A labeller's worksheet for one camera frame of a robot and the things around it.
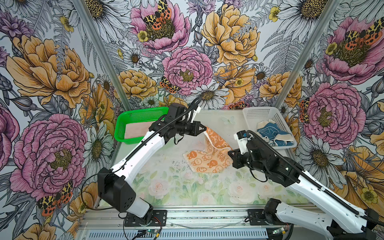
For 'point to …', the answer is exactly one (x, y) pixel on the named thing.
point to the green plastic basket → (136, 115)
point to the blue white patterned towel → (269, 131)
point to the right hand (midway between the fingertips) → (230, 158)
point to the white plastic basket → (251, 115)
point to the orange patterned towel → (215, 158)
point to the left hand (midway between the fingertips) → (204, 133)
